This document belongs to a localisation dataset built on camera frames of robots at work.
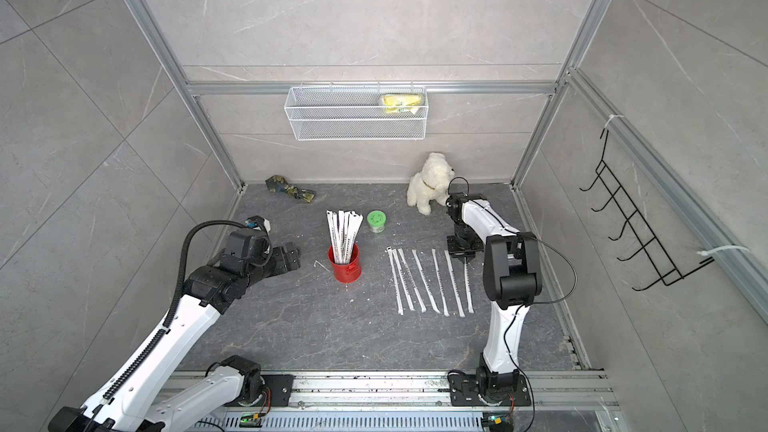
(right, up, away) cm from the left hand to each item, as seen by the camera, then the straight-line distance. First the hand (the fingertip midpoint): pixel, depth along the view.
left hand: (287, 249), depth 77 cm
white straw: (+32, -9, +18) cm, 38 cm away
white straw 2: (+38, -13, +16) cm, 43 cm away
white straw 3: (+43, -13, +15) cm, 48 cm away
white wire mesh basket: (+16, +43, +23) cm, 52 cm away
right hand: (+52, -5, +16) cm, 55 cm away
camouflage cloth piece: (-18, +21, +39) cm, 47 cm away
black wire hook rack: (+84, +2, -14) cm, 85 cm away
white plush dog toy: (+41, +19, +22) cm, 50 cm away
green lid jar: (+22, +7, +25) cm, 34 cm away
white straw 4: (+51, -13, +11) cm, 53 cm away
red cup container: (+14, -8, +10) cm, 20 cm away
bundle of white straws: (+14, +5, +10) cm, 17 cm away
